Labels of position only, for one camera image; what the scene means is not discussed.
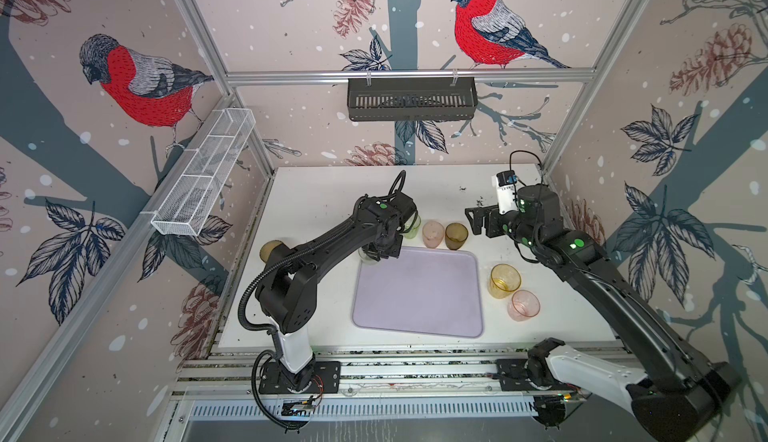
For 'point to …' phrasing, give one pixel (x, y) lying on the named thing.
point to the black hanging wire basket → (412, 99)
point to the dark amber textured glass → (455, 235)
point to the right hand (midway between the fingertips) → (479, 209)
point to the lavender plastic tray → (427, 291)
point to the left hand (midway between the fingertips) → (386, 253)
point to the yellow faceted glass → (504, 280)
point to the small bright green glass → (411, 226)
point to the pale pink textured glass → (433, 233)
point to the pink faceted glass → (523, 305)
